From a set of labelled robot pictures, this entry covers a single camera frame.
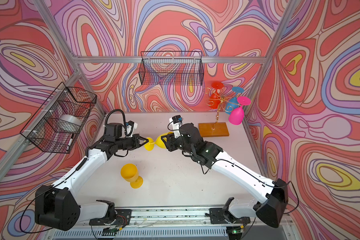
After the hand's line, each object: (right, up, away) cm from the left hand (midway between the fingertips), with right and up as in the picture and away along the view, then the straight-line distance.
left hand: (149, 140), depth 80 cm
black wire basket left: (-46, +4, -13) cm, 48 cm away
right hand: (+10, +1, -10) cm, 14 cm away
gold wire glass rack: (+42, +22, +4) cm, 47 cm away
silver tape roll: (-36, +9, -9) cm, 38 cm away
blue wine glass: (+50, +22, +11) cm, 55 cm away
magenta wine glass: (+50, +13, +6) cm, 52 cm away
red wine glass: (+39, +25, +14) cm, 48 cm away
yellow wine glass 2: (-10, -18, -1) cm, 20 cm away
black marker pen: (-38, 0, -7) cm, 38 cm away
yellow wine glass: (0, -2, +1) cm, 2 cm away
